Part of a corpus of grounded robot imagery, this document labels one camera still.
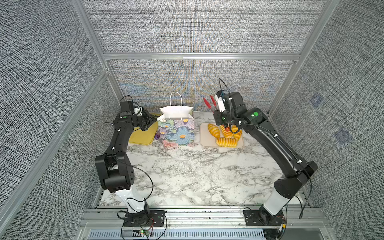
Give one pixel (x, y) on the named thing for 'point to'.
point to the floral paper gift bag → (176, 124)
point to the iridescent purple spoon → (157, 135)
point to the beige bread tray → (207, 139)
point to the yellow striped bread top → (227, 134)
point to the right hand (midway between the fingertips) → (218, 109)
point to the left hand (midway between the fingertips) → (159, 115)
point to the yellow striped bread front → (226, 142)
